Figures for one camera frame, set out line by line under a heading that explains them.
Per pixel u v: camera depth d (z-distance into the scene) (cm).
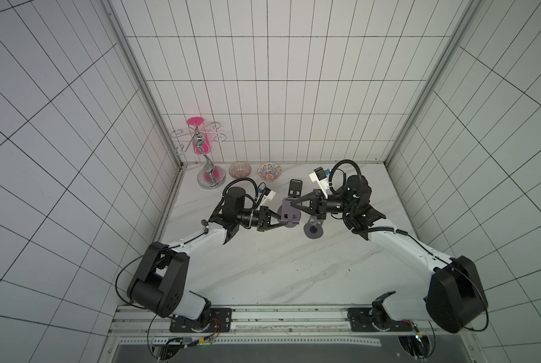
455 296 41
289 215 68
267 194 75
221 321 73
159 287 43
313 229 94
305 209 67
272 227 72
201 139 92
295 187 98
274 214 73
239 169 114
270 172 114
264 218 69
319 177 63
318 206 63
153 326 70
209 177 114
